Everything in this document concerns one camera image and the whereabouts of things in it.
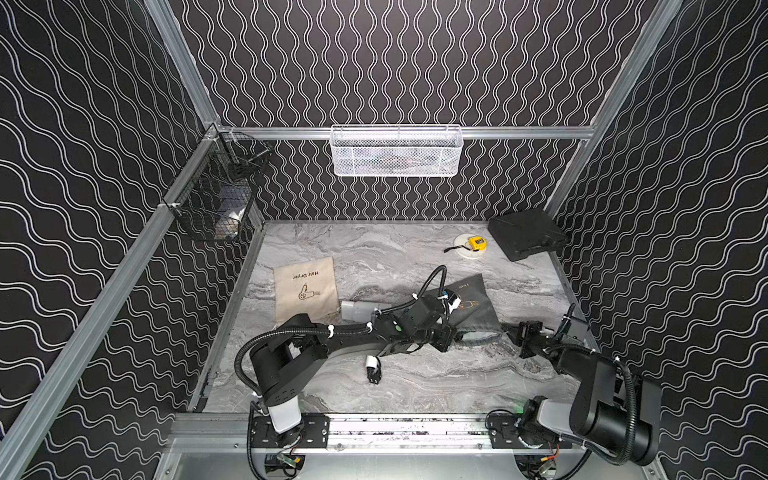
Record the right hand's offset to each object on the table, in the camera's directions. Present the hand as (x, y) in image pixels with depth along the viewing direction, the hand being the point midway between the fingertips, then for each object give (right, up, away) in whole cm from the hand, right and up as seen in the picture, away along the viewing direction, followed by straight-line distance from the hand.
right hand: (504, 322), depth 89 cm
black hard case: (+20, +29, +28) cm, 44 cm away
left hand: (-16, 0, -9) cm, 18 cm away
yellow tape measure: (-2, +24, +21) cm, 32 cm away
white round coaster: (-6, +26, +25) cm, 36 cm away
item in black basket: (-80, +28, -6) cm, 85 cm away
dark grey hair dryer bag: (-10, +1, -3) cm, 10 cm away
